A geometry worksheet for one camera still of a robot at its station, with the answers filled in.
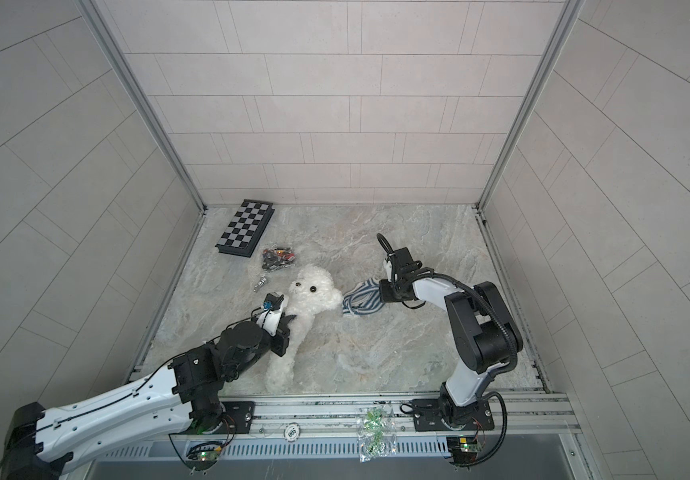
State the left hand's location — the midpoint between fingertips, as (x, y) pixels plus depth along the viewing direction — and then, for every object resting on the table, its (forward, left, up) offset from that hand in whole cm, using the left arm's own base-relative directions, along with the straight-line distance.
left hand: (303, 315), depth 74 cm
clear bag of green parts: (-23, -18, -13) cm, 32 cm away
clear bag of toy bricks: (+25, +14, -12) cm, 31 cm away
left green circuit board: (-28, +20, -10) cm, 36 cm away
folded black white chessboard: (+37, +26, -10) cm, 46 cm away
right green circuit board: (-26, -38, -13) cm, 48 cm away
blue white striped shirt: (+10, -15, -13) cm, 23 cm away
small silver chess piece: (+16, +17, -12) cm, 27 cm away
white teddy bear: (+2, -3, +8) cm, 8 cm away
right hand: (+14, -21, -15) cm, 30 cm away
